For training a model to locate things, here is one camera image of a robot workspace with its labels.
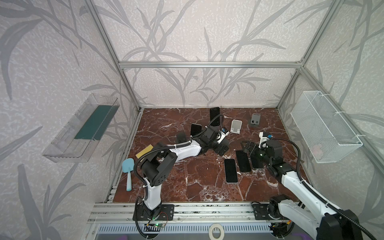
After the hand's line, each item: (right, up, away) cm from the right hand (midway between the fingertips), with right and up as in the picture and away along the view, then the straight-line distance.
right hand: (246, 139), depth 84 cm
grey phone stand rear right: (+14, +12, +24) cm, 30 cm away
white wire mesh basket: (+28, +4, -22) cm, 36 cm away
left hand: (-11, -1, +7) cm, 13 cm away
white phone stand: (-1, +7, +19) cm, 20 cm away
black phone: (+1, -15, +8) cm, 17 cm away
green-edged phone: (-29, +5, +14) cm, 33 cm away
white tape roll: (-21, -40, -16) cm, 48 cm away
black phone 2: (-16, +17, +18) cm, 30 cm away
